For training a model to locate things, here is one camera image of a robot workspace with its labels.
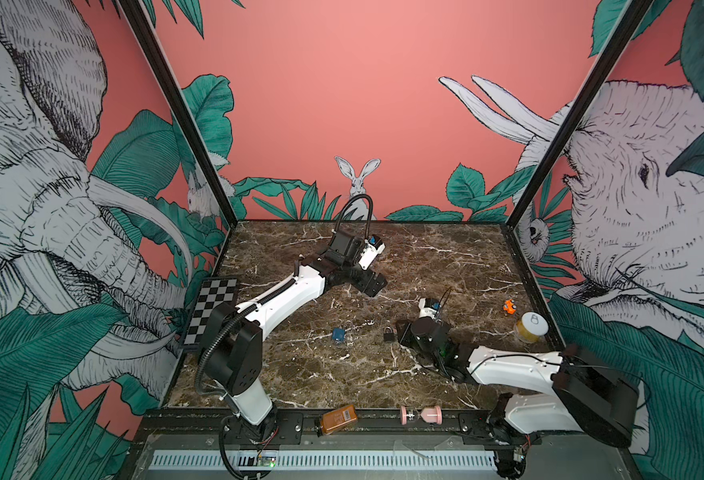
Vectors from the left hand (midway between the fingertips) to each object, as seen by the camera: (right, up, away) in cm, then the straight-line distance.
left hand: (376, 269), depth 84 cm
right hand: (+5, -16, +1) cm, 16 cm away
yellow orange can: (+47, -17, +4) cm, 50 cm away
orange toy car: (+44, -13, +11) cm, 47 cm away
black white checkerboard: (-53, -8, +11) cm, 55 cm away
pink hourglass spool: (+13, -37, -9) cm, 40 cm away
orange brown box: (-10, -36, -12) cm, 39 cm away
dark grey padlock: (+4, -21, +6) cm, 22 cm away
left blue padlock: (-11, -21, +6) cm, 24 cm away
